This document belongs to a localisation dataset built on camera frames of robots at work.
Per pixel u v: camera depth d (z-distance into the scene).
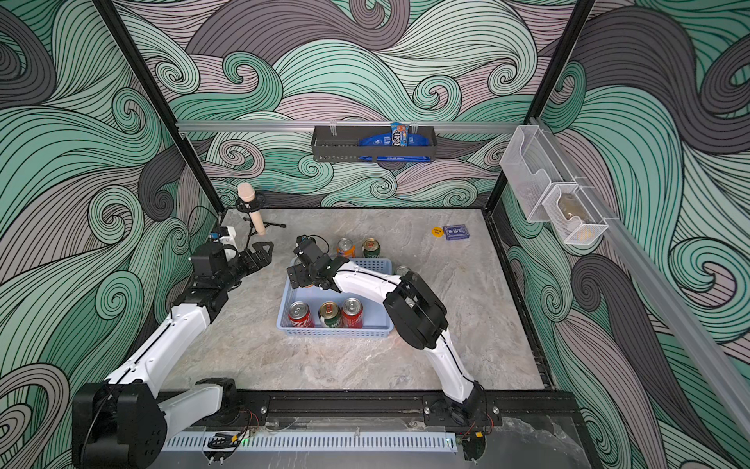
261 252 0.74
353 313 0.81
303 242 0.84
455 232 1.10
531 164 0.78
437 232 1.14
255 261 0.73
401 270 0.88
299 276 0.82
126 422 0.40
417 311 0.53
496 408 0.73
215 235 0.70
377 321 0.89
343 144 0.95
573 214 0.66
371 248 0.95
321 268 0.71
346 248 0.95
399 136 0.90
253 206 0.90
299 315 0.80
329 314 0.79
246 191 0.86
